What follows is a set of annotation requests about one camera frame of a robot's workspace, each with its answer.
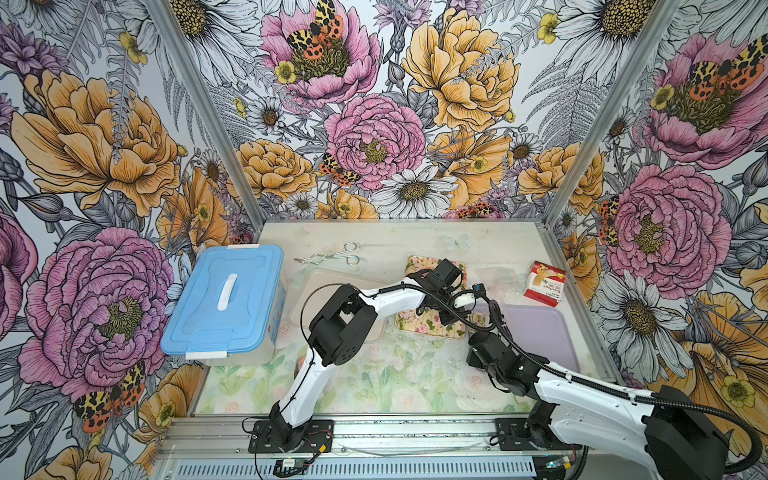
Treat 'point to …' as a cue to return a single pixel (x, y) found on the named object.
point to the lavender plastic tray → (544, 330)
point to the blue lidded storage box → (227, 312)
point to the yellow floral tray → (428, 323)
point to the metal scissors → (315, 258)
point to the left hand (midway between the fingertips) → (459, 319)
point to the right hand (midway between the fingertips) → (474, 354)
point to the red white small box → (545, 284)
